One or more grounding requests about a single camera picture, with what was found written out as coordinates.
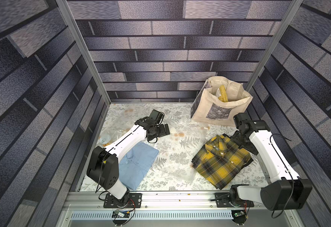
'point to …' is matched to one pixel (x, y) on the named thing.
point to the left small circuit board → (120, 214)
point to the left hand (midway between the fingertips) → (164, 132)
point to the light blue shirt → (134, 166)
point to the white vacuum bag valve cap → (172, 130)
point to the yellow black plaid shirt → (219, 160)
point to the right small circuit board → (237, 214)
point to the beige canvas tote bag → (220, 101)
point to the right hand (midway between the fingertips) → (242, 143)
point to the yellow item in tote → (223, 97)
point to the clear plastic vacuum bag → (177, 152)
